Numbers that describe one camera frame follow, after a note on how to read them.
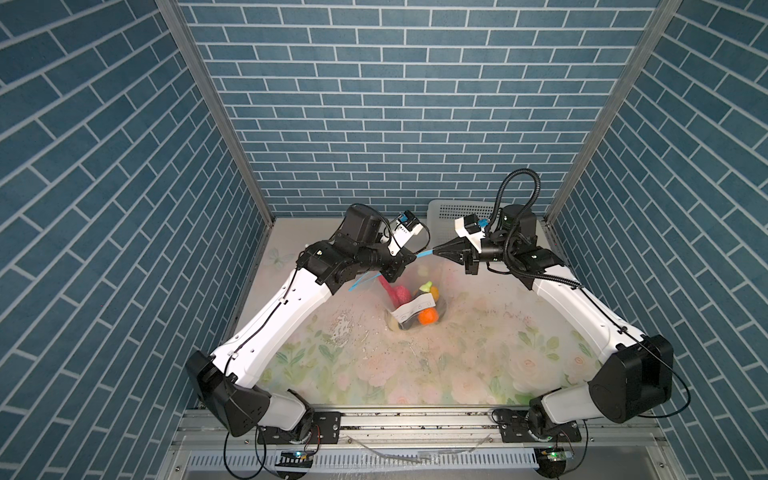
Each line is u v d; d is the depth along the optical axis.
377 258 0.58
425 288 0.84
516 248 0.61
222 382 0.38
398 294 0.87
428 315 0.83
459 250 0.65
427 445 0.73
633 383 0.42
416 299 0.77
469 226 0.59
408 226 0.58
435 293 0.88
